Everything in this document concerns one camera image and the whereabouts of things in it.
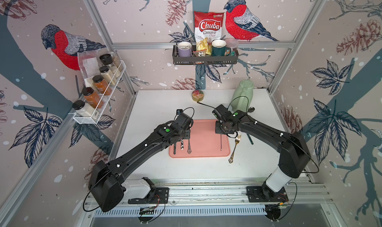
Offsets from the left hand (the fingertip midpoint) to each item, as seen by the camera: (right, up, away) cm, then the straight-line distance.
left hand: (188, 127), depth 80 cm
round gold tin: (+6, +19, +34) cm, 40 cm away
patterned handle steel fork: (-9, -15, +10) cm, 20 cm away
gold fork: (+31, -10, +13) cm, 35 cm away
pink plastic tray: (+10, -11, +11) cm, 19 cm away
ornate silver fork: (0, -16, +9) cm, 18 cm away
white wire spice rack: (-47, +6, -14) cm, 49 cm away
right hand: (+18, -2, +7) cm, 19 cm away
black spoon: (+10, +13, +34) cm, 38 cm away
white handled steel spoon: (-4, -12, +10) cm, 16 cm away
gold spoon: (+19, -10, +4) cm, 22 cm away
